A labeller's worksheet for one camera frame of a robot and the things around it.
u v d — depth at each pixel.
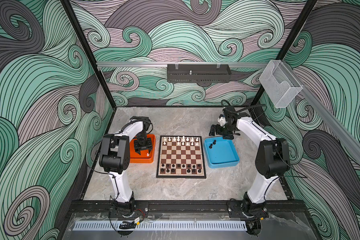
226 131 0.78
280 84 0.78
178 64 0.93
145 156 0.91
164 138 0.98
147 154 0.91
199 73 0.93
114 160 0.51
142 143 0.79
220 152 0.92
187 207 0.75
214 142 0.98
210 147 0.95
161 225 0.70
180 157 0.90
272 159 0.49
